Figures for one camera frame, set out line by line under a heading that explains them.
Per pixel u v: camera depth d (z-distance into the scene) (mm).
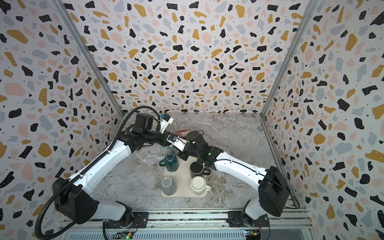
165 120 681
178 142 642
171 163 851
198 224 732
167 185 751
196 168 818
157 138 661
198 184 784
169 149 944
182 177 895
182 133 766
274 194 422
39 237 342
